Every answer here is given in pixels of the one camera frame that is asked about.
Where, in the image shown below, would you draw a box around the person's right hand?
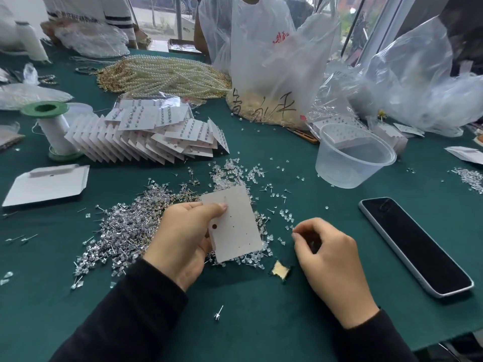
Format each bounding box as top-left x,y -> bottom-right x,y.
291,217 -> 380,330

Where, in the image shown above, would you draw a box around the person's left hand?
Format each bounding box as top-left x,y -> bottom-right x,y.
142,201 -> 228,292

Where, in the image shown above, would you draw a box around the pile of silver stud earrings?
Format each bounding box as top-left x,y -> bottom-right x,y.
69,176 -> 201,291

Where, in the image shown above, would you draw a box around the white earring card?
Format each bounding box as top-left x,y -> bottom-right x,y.
200,185 -> 264,263

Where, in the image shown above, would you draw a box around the clear plastic earring backs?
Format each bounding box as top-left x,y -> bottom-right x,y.
207,158 -> 297,270

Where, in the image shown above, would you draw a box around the row of white cards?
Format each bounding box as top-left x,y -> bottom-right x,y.
64,98 -> 231,165

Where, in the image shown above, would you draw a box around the stack of white cards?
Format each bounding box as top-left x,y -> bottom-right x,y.
2,163 -> 91,208

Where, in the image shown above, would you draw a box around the person's right forearm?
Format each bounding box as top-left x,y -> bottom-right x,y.
334,309 -> 418,362

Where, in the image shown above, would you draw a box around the person's left forearm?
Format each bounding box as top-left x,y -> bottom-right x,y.
49,258 -> 189,362

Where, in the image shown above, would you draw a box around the white-edged smartphone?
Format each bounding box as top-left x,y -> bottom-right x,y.
357,196 -> 475,300

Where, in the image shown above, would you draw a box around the clear plastic bowl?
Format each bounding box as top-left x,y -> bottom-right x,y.
315,123 -> 397,190

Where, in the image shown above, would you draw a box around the orange and black tool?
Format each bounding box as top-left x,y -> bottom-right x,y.
288,128 -> 319,145

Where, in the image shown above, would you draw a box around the green spool of white thread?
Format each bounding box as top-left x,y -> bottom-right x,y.
20,101 -> 85,162

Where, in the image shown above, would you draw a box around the pile of pearl strands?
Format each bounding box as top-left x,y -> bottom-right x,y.
75,54 -> 233,100

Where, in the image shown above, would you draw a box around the small white paper packet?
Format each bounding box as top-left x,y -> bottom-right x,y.
444,146 -> 483,165

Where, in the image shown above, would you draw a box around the white handwritten plastic bag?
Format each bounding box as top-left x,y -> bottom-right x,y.
198,0 -> 342,131

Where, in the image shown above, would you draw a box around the heap of clear plastic bags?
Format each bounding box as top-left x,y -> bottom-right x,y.
307,15 -> 483,138

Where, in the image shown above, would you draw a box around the small bag of pearls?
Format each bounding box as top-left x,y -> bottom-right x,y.
0,63 -> 74,111

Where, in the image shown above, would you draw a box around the dark parked car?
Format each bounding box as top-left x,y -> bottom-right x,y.
128,0 -> 199,14

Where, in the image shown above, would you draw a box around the white thread cone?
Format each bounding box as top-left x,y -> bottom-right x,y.
15,21 -> 50,63

